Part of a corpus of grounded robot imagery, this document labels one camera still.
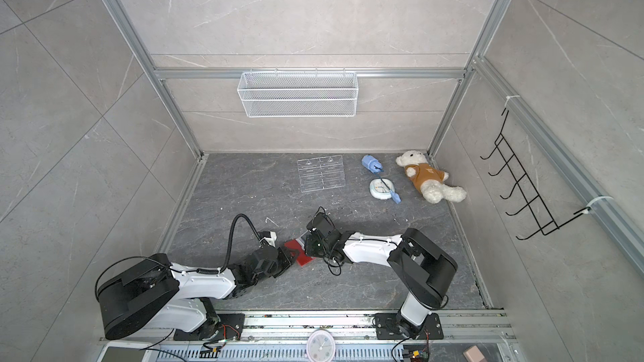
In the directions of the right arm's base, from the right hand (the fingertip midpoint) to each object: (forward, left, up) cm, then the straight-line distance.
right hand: (305, 246), depth 88 cm
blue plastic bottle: (+35, -28, +4) cm, 46 cm away
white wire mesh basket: (+53, +2, +28) cm, 60 cm away
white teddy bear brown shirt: (+24, -50, +6) cm, 56 cm away
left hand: (-2, +1, +3) cm, 3 cm away
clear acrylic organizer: (+32, -7, +3) cm, 33 cm away
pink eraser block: (-33, -48, 0) cm, 58 cm away
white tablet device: (-30, +46, +4) cm, 55 cm away
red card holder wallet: (+1, +3, -1) cm, 3 cm away
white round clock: (-30, -6, 0) cm, 31 cm away
